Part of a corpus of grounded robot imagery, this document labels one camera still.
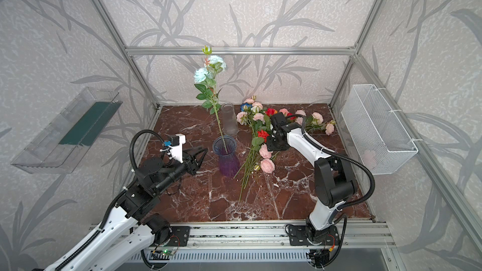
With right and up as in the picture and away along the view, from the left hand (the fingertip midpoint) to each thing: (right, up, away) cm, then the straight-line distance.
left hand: (207, 144), depth 68 cm
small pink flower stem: (+24, -13, +21) cm, 34 cm away
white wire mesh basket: (+60, +1, -7) cm, 60 cm away
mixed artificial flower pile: (+19, +10, +37) cm, 43 cm away
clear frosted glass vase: (+4, +10, +31) cm, 33 cm away
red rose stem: (+19, -3, +31) cm, 36 cm away
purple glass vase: (+4, -2, +13) cm, 14 cm away
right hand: (+26, -1, +25) cm, 36 cm away
